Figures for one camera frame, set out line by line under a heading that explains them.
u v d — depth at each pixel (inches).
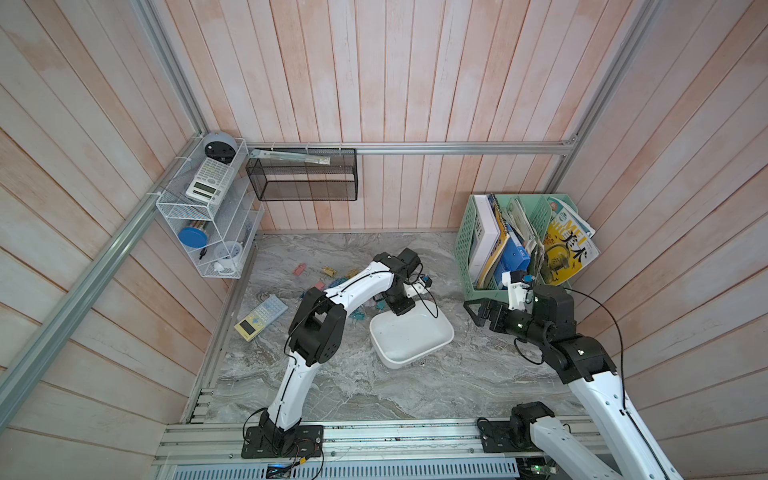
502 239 33.0
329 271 42.2
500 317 24.5
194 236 30.2
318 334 21.1
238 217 33.3
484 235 33.7
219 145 31.6
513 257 33.8
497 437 28.8
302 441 28.8
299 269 42.2
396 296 31.9
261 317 37.3
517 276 25.1
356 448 28.8
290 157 35.7
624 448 16.3
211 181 30.6
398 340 32.4
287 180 42.3
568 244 36.2
